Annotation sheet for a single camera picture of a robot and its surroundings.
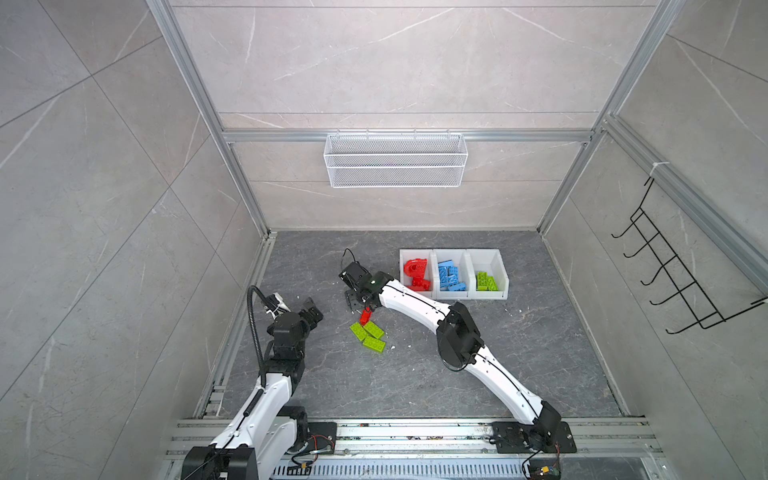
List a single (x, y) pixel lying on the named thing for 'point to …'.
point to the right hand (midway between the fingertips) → (358, 296)
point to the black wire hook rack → (686, 284)
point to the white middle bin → (458, 259)
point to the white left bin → (430, 273)
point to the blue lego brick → (457, 287)
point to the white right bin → (486, 261)
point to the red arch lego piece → (415, 267)
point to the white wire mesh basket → (395, 160)
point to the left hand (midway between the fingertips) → (297, 300)
